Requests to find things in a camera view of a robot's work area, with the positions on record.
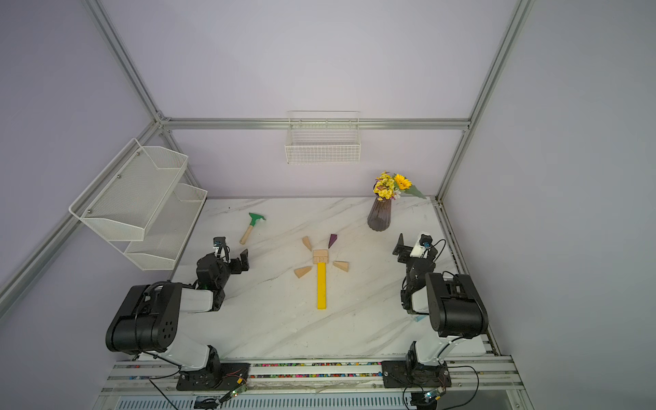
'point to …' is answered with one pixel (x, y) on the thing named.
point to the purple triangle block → (332, 239)
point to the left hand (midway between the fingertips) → (234, 253)
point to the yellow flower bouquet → (389, 186)
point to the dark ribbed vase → (379, 215)
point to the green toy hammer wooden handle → (254, 217)
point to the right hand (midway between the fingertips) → (414, 240)
